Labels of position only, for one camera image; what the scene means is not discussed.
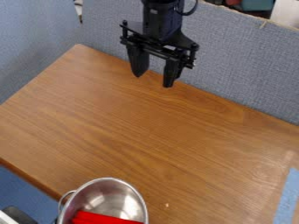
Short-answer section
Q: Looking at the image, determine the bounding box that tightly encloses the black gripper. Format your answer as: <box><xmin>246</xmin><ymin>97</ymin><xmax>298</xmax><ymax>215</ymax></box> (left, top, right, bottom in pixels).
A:
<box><xmin>120</xmin><ymin>20</ymin><xmax>200</xmax><ymax>88</ymax></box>

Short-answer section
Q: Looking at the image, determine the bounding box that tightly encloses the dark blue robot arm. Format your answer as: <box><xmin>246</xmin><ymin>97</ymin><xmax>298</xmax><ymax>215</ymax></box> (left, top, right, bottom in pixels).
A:
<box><xmin>120</xmin><ymin>0</ymin><xmax>200</xmax><ymax>88</ymax></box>

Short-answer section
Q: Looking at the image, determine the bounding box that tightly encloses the metal pot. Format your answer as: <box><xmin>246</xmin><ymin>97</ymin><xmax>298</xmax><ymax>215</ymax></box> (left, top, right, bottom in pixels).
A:
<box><xmin>56</xmin><ymin>178</ymin><xmax>150</xmax><ymax>224</ymax></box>

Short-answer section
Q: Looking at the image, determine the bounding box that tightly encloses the red object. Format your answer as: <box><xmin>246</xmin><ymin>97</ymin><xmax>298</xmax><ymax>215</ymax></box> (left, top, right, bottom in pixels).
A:
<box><xmin>71</xmin><ymin>211</ymin><xmax>144</xmax><ymax>224</ymax></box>

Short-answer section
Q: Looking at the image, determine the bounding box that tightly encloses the black cable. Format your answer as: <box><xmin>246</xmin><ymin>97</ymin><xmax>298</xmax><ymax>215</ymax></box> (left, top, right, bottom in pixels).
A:
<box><xmin>172</xmin><ymin>0</ymin><xmax>200</xmax><ymax>17</ymax></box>

